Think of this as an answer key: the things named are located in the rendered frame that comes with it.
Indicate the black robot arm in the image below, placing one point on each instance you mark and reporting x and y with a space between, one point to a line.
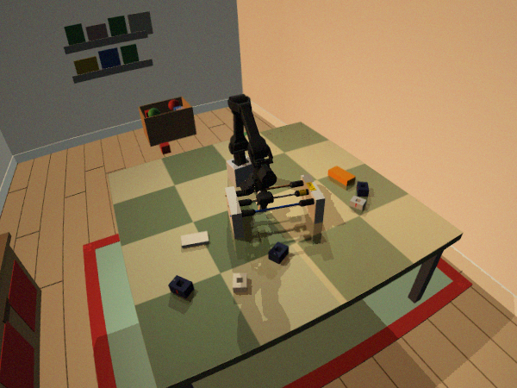
257 147

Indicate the white flat bar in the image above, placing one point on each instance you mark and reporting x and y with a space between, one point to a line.
194 239

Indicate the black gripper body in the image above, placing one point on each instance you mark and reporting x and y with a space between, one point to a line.
265 196

